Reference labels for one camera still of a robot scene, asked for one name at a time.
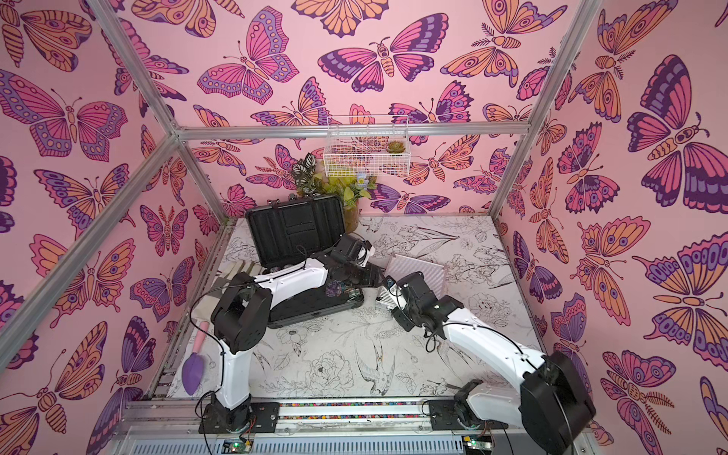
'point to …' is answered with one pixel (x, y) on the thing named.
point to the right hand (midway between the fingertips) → (405, 304)
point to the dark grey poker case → (287, 231)
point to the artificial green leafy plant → (314, 180)
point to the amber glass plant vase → (351, 218)
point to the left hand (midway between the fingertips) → (384, 281)
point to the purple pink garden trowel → (193, 367)
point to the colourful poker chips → (339, 289)
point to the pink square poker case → (402, 266)
